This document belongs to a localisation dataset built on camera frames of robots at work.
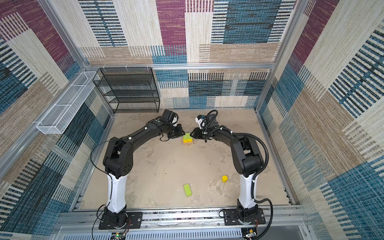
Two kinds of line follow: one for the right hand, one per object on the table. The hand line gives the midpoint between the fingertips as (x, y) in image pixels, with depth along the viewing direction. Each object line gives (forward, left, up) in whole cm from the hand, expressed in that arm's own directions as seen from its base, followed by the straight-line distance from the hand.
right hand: (192, 135), depth 96 cm
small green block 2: (-1, +2, -1) cm, 2 cm away
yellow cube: (0, +5, -5) cm, 7 cm away
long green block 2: (-31, +3, -7) cm, 32 cm away
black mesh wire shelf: (+34, +44, +11) cm, 57 cm away
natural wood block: (-1, +3, -6) cm, 7 cm away
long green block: (-1, +3, -1) cm, 3 cm away
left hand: (+1, +4, +3) cm, 5 cm away
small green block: (+1, +4, 0) cm, 4 cm away
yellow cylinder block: (-26, -17, -5) cm, 32 cm away
